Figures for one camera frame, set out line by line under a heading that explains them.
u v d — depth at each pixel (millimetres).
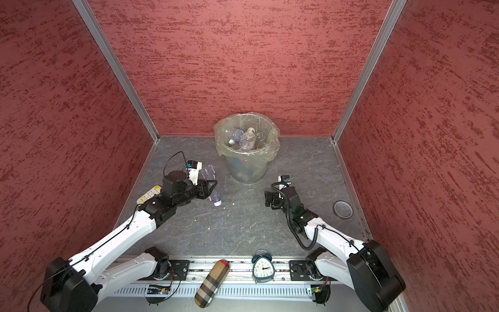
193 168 687
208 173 764
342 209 918
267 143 912
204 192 683
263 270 710
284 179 755
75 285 376
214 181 771
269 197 775
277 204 775
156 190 947
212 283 694
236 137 990
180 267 744
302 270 740
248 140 942
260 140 937
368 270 412
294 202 641
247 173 974
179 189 609
